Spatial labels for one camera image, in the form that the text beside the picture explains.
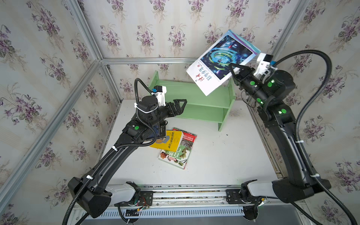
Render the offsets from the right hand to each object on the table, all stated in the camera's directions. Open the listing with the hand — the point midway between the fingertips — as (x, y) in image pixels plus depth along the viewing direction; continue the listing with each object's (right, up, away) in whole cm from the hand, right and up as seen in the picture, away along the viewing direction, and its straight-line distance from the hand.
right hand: (236, 63), depth 53 cm
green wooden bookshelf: (-2, -16, +28) cm, 32 cm away
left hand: (-22, -14, +12) cm, 28 cm away
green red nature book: (-22, -47, +31) cm, 61 cm away
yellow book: (-27, -38, +36) cm, 59 cm away
